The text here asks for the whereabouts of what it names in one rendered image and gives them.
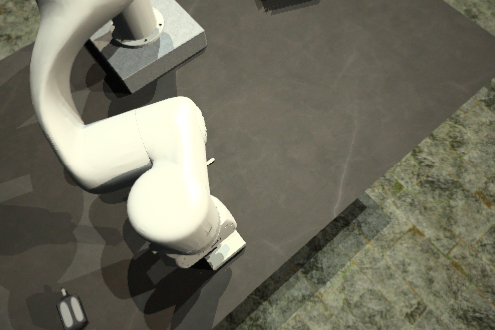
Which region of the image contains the white power strip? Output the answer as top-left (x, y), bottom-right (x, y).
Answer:
top-left (204, 231), bottom-right (246, 270)

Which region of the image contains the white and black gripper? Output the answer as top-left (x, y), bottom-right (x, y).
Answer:
top-left (163, 195), bottom-right (237, 268)

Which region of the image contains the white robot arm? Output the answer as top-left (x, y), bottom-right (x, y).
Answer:
top-left (30, 0), bottom-right (220, 255)

